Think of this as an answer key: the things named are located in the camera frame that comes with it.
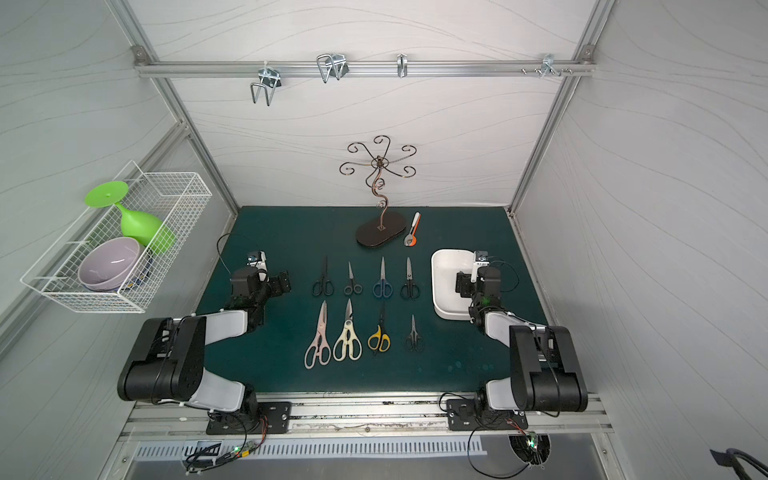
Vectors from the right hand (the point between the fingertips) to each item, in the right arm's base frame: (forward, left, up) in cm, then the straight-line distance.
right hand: (478, 271), depth 93 cm
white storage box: (+7, +9, -8) cm, 14 cm away
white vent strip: (-49, +67, -9) cm, 83 cm away
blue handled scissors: (-3, +31, -6) cm, 31 cm away
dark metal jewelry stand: (+24, +29, -6) cm, 38 cm away
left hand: (-3, +65, 0) cm, 65 cm away
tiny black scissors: (-21, +20, -7) cm, 30 cm away
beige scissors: (-22, +39, -7) cm, 46 cm away
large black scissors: (-3, +50, -7) cm, 51 cm away
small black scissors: (-4, +39, -7) cm, 40 cm away
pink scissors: (-24, +47, -6) cm, 53 cm away
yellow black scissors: (-21, +30, -7) cm, 37 cm away
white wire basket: (+4, +87, +25) cm, 90 cm away
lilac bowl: (-20, +86, +29) cm, 93 cm away
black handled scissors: (-4, +21, -7) cm, 23 cm away
